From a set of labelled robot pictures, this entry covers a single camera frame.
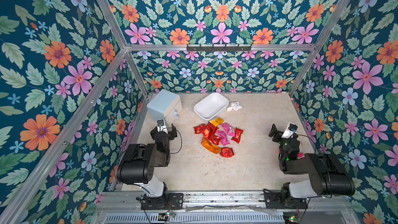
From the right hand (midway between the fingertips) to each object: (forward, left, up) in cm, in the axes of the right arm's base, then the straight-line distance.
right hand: (282, 125), depth 87 cm
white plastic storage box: (+22, +42, -9) cm, 48 cm away
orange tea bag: (-9, +42, -10) cm, 44 cm away
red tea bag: (-13, +32, -8) cm, 36 cm away
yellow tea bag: (+6, +38, -5) cm, 39 cm away
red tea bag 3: (+1, +48, -7) cm, 49 cm away
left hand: (0, +70, -2) cm, 70 cm away
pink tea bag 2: (-4, +34, -7) cm, 35 cm away
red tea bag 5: (-4, +40, -9) cm, 41 cm away
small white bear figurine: (+21, +25, -8) cm, 34 cm away
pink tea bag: (+1, +30, -8) cm, 31 cm away
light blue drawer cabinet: (+10, +69, +5) cm, 70 cm away
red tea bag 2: (-1, +25, -7) cm, 26 cm away
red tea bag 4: (+1, +41, -8) cm, 42 cm away
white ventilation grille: (-44, +47, -16) cm, 66 cm away
